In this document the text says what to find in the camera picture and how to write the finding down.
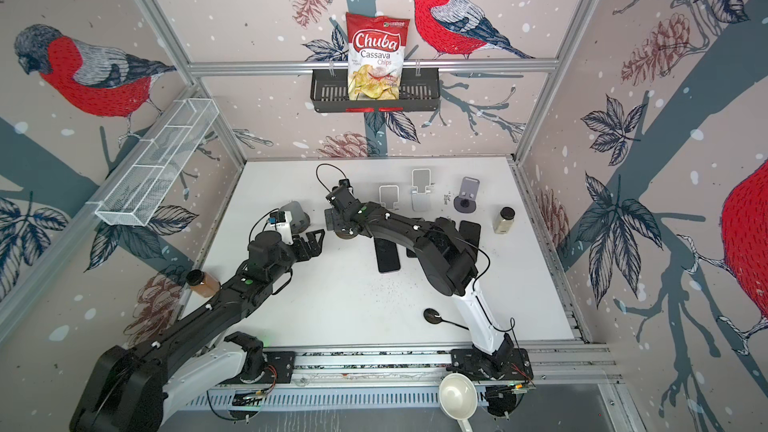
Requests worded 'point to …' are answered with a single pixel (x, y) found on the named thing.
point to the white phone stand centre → (389, 196)
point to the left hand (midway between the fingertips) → (311, 233)
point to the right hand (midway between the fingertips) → (338, 220)
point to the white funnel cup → (458, 398)
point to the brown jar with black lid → (202, 283)
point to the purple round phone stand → (467, 199)
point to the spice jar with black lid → (505, 221)
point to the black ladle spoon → (433, 316)
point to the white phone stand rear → (421, 190)
